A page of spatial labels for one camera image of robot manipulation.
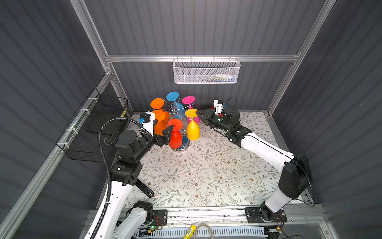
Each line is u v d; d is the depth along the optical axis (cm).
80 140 68
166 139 58
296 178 44
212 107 74
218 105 72
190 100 82
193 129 80
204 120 68
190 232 68
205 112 71
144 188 85
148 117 52
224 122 65
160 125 78
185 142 108
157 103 79
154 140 56
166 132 56
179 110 79
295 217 74
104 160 46
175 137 76
